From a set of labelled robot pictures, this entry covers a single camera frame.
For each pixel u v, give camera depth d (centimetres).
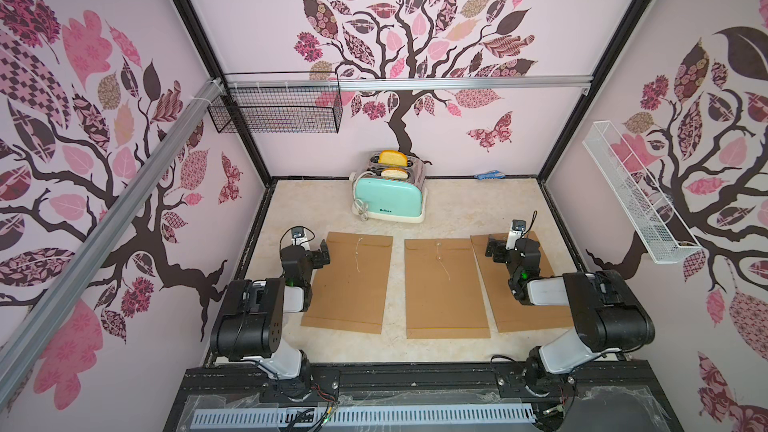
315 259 85
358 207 98
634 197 79
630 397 72
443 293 92
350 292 96
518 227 81
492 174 122
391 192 97
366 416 70
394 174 97
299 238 81
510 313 85
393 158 100
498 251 85
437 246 100
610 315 46
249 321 46
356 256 98
